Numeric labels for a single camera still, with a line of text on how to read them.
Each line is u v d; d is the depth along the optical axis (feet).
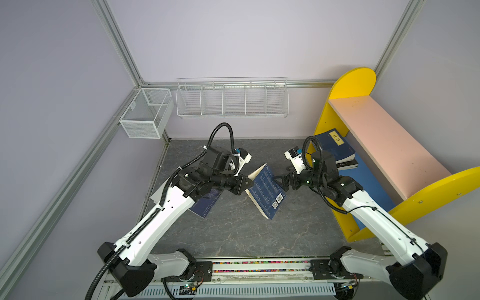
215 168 1.68
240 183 1.87
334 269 2.17
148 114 3.16
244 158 1.99
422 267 1.23
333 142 3.05
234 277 2.41
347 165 2.84
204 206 2.99
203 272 2.41
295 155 2.07
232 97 3.25
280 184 2.16
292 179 2.07
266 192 2.33
